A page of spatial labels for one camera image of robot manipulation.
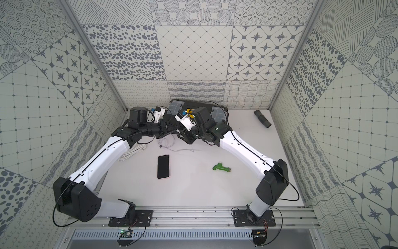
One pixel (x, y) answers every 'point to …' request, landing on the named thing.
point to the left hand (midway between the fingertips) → (174, 123)
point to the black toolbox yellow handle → (178, 106)
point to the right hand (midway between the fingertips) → (183, 134)
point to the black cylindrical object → (262, 118)
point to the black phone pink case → (163, 166)
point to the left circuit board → (126, 233)
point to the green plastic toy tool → (220, 166)
